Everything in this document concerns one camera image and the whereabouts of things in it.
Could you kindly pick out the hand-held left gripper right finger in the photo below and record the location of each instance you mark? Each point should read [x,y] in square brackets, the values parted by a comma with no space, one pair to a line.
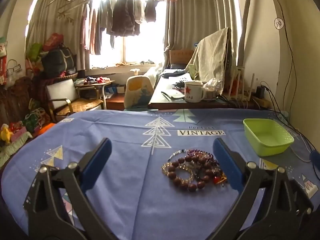
[225,160]

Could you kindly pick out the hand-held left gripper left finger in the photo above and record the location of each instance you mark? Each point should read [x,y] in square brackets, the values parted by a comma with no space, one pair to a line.
[98,160]

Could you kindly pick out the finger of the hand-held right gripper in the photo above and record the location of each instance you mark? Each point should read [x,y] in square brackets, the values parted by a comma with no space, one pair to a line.
[315,156]

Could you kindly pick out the red pendant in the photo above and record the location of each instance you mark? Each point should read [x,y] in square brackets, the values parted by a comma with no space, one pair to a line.
[215,180]

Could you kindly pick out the green plastic basket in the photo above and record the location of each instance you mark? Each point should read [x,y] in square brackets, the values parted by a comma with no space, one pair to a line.
[267,132]

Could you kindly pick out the printed blue tablecloth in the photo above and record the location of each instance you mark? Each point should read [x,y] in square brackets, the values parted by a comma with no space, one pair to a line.
[125,180]

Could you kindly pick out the clear plastic bag bundle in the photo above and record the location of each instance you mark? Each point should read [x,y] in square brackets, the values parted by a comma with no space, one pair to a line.
[212,87]

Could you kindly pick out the small wooden table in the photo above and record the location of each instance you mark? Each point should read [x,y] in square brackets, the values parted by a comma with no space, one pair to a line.
[95,86]

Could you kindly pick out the white enamel mug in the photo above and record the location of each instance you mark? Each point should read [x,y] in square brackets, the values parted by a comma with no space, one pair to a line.
[192,92]

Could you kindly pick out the wooden armchair with white cushion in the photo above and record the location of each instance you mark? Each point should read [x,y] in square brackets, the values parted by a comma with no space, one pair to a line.
[62,92]

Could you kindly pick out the black power adapter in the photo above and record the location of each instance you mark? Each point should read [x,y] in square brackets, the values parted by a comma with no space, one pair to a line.
[260,92]

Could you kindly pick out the cream plastic chair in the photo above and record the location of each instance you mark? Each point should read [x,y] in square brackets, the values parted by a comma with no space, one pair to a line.
[136,85]

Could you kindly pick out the dark wooden desk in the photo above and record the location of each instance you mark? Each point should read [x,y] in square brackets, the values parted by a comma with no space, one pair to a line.
[160,102]

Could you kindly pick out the yellow plush toy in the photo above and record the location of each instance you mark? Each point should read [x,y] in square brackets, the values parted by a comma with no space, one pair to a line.
[6,135]

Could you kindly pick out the brown carved wooden furniture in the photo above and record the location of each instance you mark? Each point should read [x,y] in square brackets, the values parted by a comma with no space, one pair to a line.
[15,100]

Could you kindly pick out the dark duffel bag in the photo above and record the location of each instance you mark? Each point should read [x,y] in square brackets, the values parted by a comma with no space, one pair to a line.
[57,60]

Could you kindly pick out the cardboard box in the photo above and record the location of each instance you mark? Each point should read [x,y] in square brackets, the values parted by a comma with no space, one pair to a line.
[178,56]

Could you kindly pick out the green plastic bag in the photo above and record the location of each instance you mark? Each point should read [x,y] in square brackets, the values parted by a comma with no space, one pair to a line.
[33,51]

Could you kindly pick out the red bag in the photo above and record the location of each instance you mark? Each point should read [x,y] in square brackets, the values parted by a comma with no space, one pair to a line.
[53,41]

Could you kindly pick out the red and white carton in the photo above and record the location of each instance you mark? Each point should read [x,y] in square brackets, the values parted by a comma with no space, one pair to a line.
[2,65]

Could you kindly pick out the beige curtain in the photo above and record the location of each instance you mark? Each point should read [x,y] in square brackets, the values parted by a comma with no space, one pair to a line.
[190,17]
[45,30]

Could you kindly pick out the metal folding drying rack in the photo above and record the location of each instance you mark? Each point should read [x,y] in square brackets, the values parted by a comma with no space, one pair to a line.
[65,17]

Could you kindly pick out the row of hanging clothes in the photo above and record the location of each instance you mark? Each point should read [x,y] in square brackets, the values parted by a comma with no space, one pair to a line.
[125,15]

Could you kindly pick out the round wall sticker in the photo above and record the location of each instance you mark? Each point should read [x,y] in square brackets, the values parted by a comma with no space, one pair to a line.
[278,23]

